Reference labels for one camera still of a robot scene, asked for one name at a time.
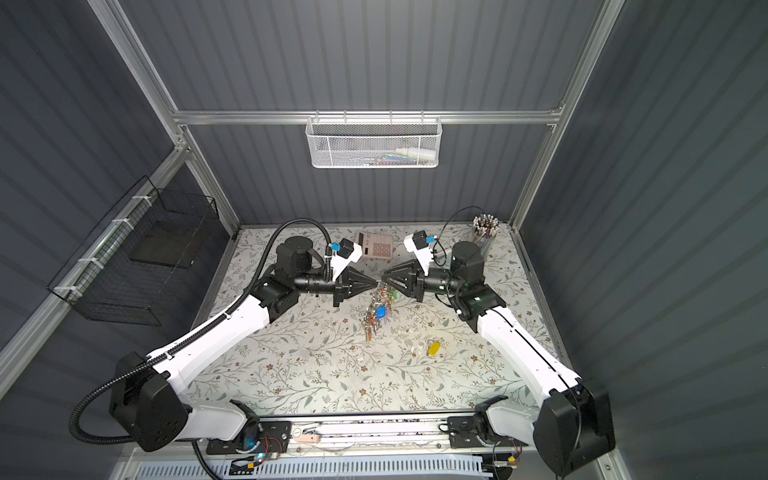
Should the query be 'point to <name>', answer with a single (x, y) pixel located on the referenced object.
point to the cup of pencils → (485, 227)
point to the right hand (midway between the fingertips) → (389, 280)
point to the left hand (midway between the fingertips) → (377, 283)
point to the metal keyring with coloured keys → (377, 310)
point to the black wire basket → (128, 269)
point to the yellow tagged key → (434, 348)
